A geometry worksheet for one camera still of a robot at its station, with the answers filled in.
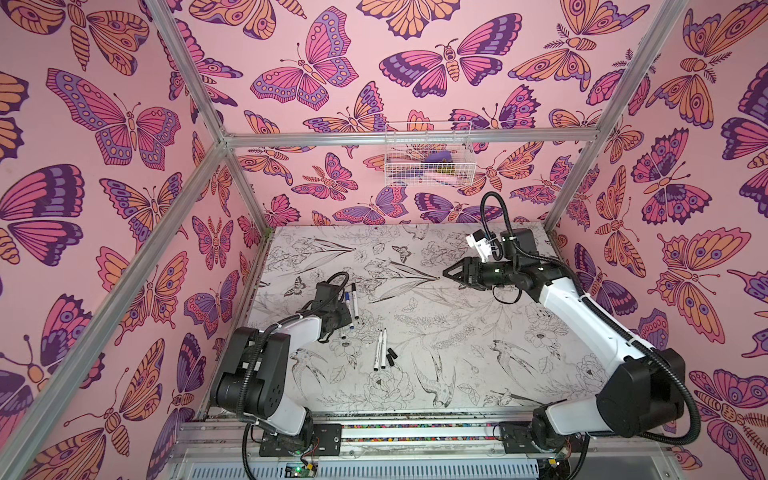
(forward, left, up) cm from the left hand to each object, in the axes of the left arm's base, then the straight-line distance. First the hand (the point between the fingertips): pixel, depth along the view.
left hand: (346, 311), depth 96 cm
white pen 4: (-11, -12, -1) cm, 17 cm away
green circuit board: (-41, +8, -4) cm, 42 cm away
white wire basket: (+39, -27, +32) cm, 57 cm away
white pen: (+3, 0, -1) cm, 3 cm away
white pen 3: (-16, -10, 0) cm, 19 cm away
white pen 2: (+3, -3, 0) cm, 4 cm away
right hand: (-1, -30, +22) cm, 38 cm away
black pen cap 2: (-13, -15, -1) cm, 20 cm away
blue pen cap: (+6, 0, -1) cm, 6 cm away
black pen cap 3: (-15, -14, -2) cm, 21 cm away
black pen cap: (+10, -1, -1) cm, 10 cm away
